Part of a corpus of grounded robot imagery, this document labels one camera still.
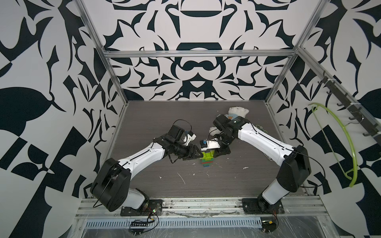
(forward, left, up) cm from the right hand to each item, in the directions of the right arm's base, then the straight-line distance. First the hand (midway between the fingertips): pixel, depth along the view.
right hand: (213, 147), depth 81 cm
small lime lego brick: (-5, +3, -1) cm, 6 cm away
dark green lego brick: (-6, +5, -3) cm, 9 cm away
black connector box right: (-34, -24, -13) cm, 43 cm away
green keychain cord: (+21, -36, -13) cm, 44 cm away
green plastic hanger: (-18, -51, +11) cm, 55 cm away
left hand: (-4, +8, 0) cm, 9 cm away
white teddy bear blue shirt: (+28, -17, -4) cm, 33 cm away
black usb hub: (-33, +38, -15) cm, 52 cm away
